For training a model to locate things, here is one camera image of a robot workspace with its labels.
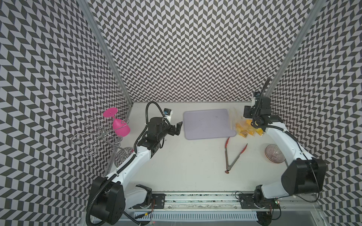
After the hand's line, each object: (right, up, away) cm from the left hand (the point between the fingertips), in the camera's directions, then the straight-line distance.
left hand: (173, 120), depth 82 cm
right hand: (+46, +6, +3) cm, 47 cm away
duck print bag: (+43, +1, +17) cm, 46 cm away
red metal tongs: (+32, -29, +1) cm, 43 cm away
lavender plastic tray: (+20, -4, +24) cm, 32 cm away
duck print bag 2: (+49, -7, +14) cm, 51 cm away
